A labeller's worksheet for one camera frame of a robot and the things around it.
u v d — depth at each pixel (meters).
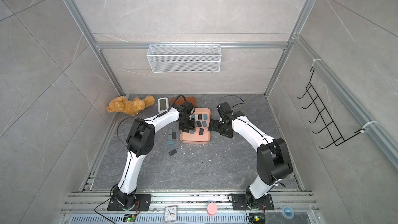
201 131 0.98
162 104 1.08
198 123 1.04
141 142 0.58
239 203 0.73
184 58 1.00
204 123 1.04
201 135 0.98
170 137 0.95
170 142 0.93
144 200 0.73
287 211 0.71
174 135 0.97
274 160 0.45
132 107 0.96
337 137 0.60
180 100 1.17
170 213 0.69
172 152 0.90
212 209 0.64
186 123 0.86
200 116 1.07
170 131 0.98
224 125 0.64
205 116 1.07
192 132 0.98
